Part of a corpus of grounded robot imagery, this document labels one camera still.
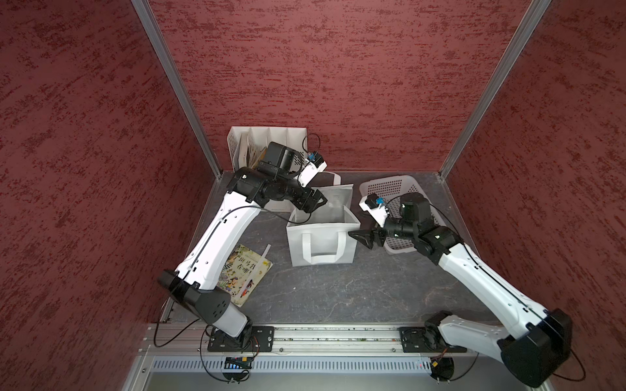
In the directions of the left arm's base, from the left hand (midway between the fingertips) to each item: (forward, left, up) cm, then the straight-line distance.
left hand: (312, 198), depth 70 cm
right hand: (-5, -13, -8) cm, 16 cm away
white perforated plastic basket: (+27, -35, -26) cm, 51 cm away
